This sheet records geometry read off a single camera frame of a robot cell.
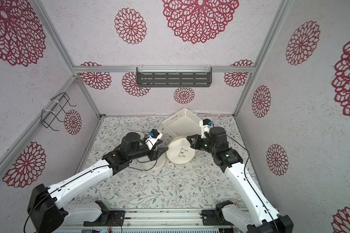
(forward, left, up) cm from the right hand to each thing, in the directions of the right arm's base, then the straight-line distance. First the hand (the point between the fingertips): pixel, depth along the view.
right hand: (190, 139), depth 74 cm
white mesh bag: (-4, +5, -5) cm, 8 cm away
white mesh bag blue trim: (-5, +26, -19) cm, 32 cm away
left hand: (-3, +13, -2) cm, 14 cm away
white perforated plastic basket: (+33, +2, -25) cm, 41 cm away
